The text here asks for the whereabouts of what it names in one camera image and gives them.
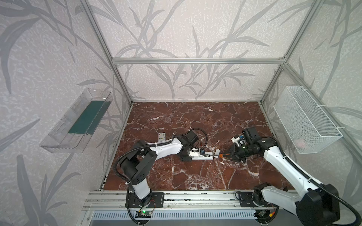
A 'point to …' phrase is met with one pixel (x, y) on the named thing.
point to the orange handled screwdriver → (221, 155)
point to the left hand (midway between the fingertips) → (189, 150)
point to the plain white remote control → (202, 157)
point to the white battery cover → (217, 151)
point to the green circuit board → (143, 213)
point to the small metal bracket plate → (161, 137)
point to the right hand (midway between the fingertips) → (223, 151)
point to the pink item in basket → (300, 142)
